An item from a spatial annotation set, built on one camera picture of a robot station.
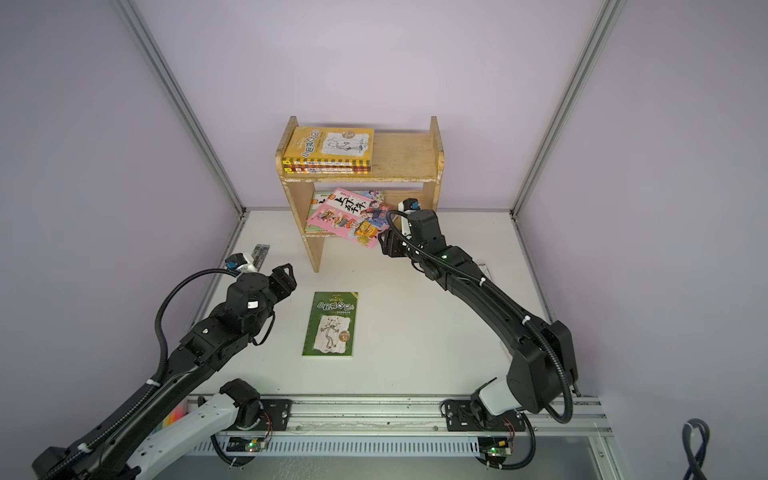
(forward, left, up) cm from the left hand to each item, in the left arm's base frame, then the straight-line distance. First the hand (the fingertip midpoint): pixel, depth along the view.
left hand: (284, 271), depth 74 cm
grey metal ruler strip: (+23, +22, -24) cm, 40 cm away
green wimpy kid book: (-4, -9, -23) cm, 25 cm away
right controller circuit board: (-34, -53, -24) cm, 68 cm away
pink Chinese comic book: (+20, -15, -1) cm, 25 cm away
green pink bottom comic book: (+29, -4, -1) cm, 29 cm away
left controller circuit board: (-35, +8, -24) cm, 43 cm away
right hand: (+10, -26, -1) cm, 28 cm away
